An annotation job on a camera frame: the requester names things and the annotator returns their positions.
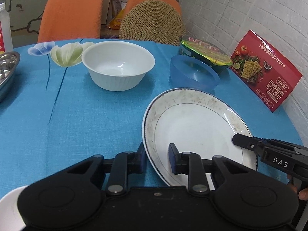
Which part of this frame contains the woven straw cushion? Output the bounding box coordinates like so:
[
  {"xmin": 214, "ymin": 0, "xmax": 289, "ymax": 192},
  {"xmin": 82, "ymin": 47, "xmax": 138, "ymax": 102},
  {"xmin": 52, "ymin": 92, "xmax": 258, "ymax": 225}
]
[{"xmin": 119, "ymin": 0, "xmax": 185, "ymax": 46}]

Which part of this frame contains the white plate blue rim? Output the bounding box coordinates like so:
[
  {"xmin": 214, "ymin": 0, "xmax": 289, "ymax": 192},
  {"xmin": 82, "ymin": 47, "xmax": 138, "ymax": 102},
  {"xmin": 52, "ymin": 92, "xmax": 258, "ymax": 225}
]
[{"xmin": 142, "ymin": 88, "xmax": 258, "ymax": 186}]

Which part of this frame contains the small white ceramic bowl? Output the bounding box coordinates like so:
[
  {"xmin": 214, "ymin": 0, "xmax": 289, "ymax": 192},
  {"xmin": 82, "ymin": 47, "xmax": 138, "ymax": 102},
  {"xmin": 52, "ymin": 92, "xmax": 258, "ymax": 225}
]
[{"xmin": 81, "ymin": 40, "xmax": 156, "ymax": 92}]

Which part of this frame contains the orange chair left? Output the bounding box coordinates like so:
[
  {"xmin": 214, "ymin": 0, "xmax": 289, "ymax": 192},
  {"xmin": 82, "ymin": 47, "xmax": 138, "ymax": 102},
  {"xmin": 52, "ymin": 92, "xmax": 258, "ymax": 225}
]
[{"xmin": 38, "ymin": 0, "xmax": 103, "ymax": 43}]

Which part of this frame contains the stainless steel bowl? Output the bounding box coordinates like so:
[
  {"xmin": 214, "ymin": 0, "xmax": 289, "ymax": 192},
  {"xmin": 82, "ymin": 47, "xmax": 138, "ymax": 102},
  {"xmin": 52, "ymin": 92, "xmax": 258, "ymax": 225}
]
[{"xmin": 0, "ymin": 51, "xmax": 20, "ymax": 101}]

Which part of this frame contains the white floral ceramic plate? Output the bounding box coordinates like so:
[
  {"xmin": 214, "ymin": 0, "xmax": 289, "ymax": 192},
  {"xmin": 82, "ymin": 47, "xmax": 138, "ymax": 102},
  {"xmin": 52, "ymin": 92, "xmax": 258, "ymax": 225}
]
[{"xmin": 0, "ymin": 185, "xmax": 28, "ymax": 231}]

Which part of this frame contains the juice bottle red label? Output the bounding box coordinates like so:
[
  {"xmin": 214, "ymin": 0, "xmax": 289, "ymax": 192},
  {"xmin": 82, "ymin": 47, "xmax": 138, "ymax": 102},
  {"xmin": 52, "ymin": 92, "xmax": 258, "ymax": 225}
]
[{"xmin": 0, "ymin": 0, "xmax": 13, "ymax": 54}]

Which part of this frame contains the person's hand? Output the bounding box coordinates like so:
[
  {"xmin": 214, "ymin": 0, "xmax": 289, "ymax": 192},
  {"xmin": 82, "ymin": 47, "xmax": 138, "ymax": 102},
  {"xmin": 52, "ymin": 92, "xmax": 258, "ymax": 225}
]
[{"xmin": 287, "ymin": 175, "xmax": 308, "ymax": 201}]

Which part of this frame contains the red cracker box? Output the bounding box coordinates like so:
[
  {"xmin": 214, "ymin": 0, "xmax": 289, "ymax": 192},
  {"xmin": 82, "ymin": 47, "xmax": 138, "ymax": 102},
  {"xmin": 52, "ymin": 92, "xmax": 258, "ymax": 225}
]
[{"xmin": 231, "ymin": 30, "xmax": 302, "ymax": 112}]

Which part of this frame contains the blue plastic bowl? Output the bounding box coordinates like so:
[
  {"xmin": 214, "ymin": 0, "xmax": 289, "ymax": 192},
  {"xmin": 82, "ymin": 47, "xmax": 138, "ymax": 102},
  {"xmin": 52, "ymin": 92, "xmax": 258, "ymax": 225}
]
[{"xmin": 170, "ymin": 55, "xmax": 220, "ymax": 92}]

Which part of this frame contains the blue floral tablecloth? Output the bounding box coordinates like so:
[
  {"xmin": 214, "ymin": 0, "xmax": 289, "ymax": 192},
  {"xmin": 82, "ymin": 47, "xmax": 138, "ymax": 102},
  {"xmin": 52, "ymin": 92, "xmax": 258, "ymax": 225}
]
[{"xmin": 1, "ymin": 42, "xmax": 303, "ymax": 197}]

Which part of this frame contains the green instant noodle bowl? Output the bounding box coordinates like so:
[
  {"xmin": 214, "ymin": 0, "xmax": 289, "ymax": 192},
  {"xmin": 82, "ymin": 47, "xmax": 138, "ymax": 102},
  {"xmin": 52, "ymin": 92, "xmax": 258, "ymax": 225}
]
[{"xmin": 179, "ymin": 35, "xmax": 233, "ymax": 74}]

